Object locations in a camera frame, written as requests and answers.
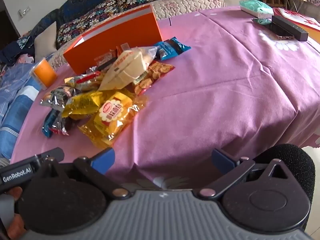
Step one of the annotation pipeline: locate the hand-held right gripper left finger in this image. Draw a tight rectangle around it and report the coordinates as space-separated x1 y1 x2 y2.
45 147 132 200

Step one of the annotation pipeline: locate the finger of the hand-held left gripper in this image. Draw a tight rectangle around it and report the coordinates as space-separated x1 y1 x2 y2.
37 147 65 161

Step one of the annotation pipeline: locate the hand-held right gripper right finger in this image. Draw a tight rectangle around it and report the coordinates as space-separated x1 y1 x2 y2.
199 149 290 200

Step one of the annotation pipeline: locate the dark red snack packet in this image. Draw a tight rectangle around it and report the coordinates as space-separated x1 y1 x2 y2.
50 115 73 136

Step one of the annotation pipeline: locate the small blue snack packet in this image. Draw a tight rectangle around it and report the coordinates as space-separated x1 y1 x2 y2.
41 109 60 138

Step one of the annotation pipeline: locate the large yellow biscuit packet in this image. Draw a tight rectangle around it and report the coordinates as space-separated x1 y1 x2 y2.
78 91 148 148

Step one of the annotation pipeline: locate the silver dark snack packet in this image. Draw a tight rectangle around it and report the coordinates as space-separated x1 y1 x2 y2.
40 85 75 110

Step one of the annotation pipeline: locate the red gold snack packet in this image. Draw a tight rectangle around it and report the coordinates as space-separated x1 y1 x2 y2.
64 70 105 90

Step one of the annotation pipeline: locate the cream paper snack bag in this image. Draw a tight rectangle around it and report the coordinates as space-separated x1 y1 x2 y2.
98 47 159 92

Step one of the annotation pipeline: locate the clear cracker packet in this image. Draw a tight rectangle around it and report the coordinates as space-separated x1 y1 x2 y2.
132 60 175 96

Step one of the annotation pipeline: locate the orange cardboard box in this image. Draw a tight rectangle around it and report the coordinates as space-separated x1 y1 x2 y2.
63 4 163 75

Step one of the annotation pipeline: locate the person's left hand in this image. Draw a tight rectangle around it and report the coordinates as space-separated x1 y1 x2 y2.
5 187 27 239

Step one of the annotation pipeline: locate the blue striped blanket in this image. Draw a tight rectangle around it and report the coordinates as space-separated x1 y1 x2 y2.
0 62 43 160

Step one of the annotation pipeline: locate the pink flower tablecloth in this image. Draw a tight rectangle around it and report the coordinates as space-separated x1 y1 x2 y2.
10 5 320 190

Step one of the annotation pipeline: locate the black fuzzy cloth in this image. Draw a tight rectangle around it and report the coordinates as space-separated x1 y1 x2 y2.
254 144 316 205

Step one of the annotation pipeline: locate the orange canister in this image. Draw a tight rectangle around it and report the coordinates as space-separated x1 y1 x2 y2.
29 57 58 90

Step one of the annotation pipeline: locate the pile of clothes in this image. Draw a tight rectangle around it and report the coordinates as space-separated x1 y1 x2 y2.
0 34 35 65

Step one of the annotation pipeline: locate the beige pillow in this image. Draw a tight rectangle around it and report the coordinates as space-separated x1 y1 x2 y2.
34 21 58 62

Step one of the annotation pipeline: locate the gold edged phone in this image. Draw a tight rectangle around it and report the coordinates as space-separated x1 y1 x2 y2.
260 21 295 41

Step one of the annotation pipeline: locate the long black box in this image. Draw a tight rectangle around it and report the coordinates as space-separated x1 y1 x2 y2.
271 15 309 42

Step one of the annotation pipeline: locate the blue patterned back cushion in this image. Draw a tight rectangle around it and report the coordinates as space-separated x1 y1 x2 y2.
60 0 120 23

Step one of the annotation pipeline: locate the green tissue pack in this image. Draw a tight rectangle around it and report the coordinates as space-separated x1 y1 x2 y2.
239 0 274 18

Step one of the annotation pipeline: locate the red white paper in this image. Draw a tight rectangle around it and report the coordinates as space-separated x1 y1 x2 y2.
272 7 320 32

